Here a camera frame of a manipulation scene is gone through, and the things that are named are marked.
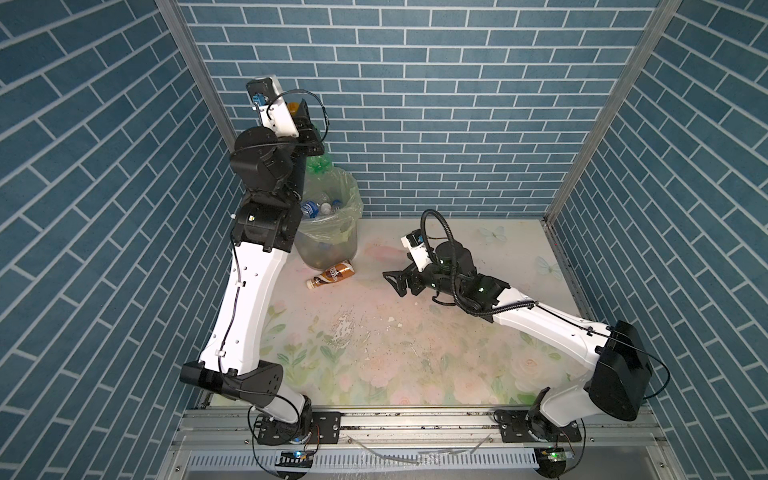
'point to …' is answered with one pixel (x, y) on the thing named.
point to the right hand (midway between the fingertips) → (393, 261)
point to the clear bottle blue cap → (336, 205)
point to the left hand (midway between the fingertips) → (300, 101)
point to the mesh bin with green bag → (331, 237)
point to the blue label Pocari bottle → (310, 208)
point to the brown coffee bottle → (340, 271)
